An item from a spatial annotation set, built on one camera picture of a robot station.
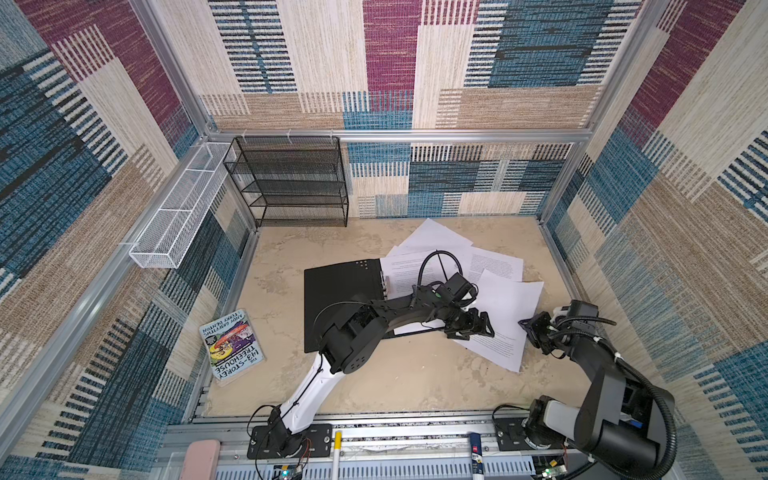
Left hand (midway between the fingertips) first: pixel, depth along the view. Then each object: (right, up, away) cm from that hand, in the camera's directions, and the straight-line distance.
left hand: (483, 337), depth 87 cm
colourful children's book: (-72, -2, 0) cm, 72 cm away
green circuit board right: (+11, -26, -17) cm, 33 cm away
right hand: (+11, +3, +2) cm, 12 cm away
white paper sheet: (-11, +30, +29) cm, 43 cm away
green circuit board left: (-51, -27, -15) cm, 60 cm away
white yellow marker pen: (-39, -21, -14) cm, 47 cm away
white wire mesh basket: (-79, +27, -17) cm, 85 cm away
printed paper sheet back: (+15, +19, +19) cm, 31 cm away
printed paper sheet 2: (+11, +7, +7) cm, 15 cm away
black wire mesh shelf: (-63, +50, +25) cm, 84 cm away
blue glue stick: (-7, -23, -17) cm, 29 cm away
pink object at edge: (-70, -23, -18) cm, 75 cm away
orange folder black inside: (-46, +13, +15) cm, 50 cm away
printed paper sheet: (-18, +19, -1) cm, 27 cm away
